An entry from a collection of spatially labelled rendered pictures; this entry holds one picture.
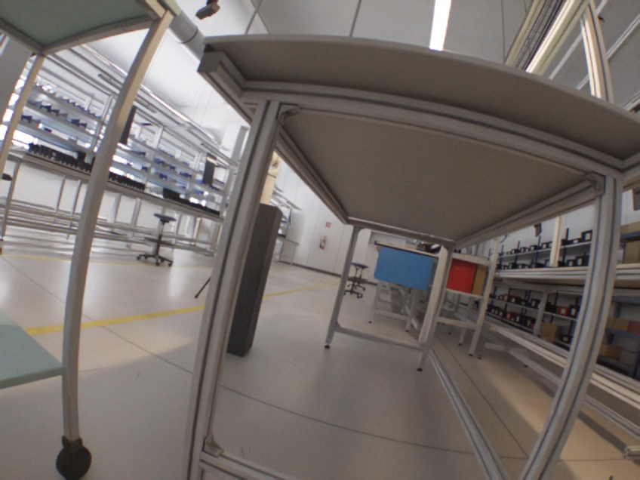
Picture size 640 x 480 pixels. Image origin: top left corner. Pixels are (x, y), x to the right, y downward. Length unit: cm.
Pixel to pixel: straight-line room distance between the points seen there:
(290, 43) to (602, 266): 68
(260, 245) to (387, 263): 189
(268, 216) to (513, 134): 138
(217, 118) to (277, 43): 841
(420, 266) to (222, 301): 293
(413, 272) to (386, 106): 288
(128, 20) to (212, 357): 75
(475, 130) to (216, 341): 61
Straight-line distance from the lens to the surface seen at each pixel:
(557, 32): 120
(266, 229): 176
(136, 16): 84
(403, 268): 340
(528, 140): 65
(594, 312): 68
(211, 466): 77
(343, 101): 63
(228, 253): 63
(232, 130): 858
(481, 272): 357
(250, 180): 62
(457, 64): 55
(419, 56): 55
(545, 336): 571
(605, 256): 69
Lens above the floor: 65
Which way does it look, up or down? 3 degrees up
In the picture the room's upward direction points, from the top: 14 degrees clockwise
